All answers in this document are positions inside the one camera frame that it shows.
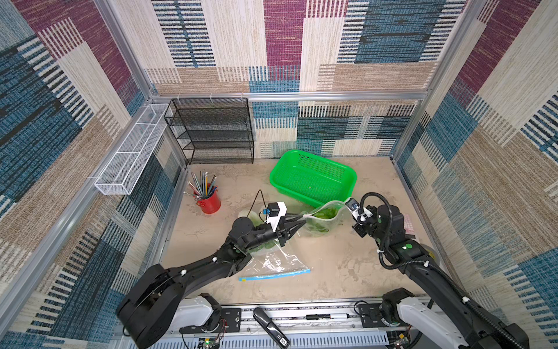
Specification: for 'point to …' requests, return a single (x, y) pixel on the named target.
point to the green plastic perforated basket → (312, 180)
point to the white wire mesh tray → (120, 175)
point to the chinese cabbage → (322, 219)
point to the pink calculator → (408, 227)
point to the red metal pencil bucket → (209, 206)
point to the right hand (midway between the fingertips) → (357, 210)
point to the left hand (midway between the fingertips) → (304, 219)
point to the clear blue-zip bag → (271, 259)
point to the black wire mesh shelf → (212, 130)
